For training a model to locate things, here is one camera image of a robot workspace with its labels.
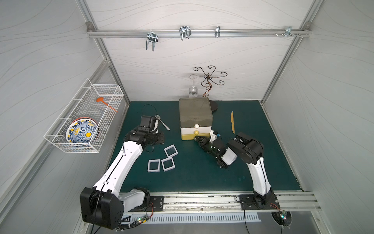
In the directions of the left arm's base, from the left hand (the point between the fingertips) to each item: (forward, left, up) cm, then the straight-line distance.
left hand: (162, 137), depth 80 cm
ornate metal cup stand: (+37, -27, +10) cm, 47 cm away
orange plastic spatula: (+14, +34, +15) cm, 39 cm away
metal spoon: (+27, +9, -16) cm, 33 cm away
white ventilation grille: (-36, +6, -15) cm, 39 cm away
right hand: (+8, -19, -12) cm, 24 cm away
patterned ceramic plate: (-7, +31, +17) cm, 36 cm away
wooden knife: (+24, -47, -17) cm, 55 cm away
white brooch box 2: (-13, +3, -16) cm, 21 cm away
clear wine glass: (+32, -17, +6) cm, 37 cm away
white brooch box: (+2, -3, -16) cm, 16 cm away
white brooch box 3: (-9, -2, -16) cm, 19 cm away
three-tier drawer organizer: (+12, -19, +4) cm, 23 cm away
